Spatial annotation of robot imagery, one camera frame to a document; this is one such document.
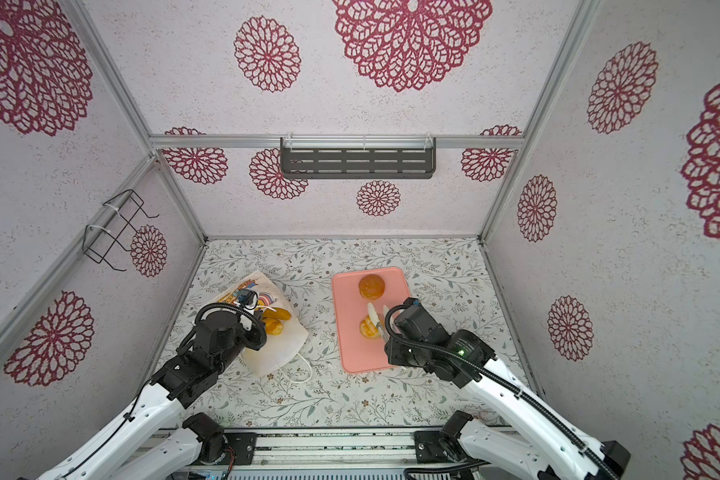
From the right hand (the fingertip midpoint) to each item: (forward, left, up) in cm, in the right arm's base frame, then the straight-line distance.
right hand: (388, 344), depth 71 cm
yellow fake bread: (+12, +5, -16) cm, 21 cm away
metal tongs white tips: (-3, +2, +15) cm, 16 cm away
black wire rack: (+17, +71, +17) cm, 75 cm away
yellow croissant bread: (+14, +31, -11) cm, 36 cm away
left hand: (+7, +33, -1) cm, 34 cm away
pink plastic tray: (+6, +7, -19) cm, 22 cm away
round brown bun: (+29, +4, -16) cm, 33 cm away
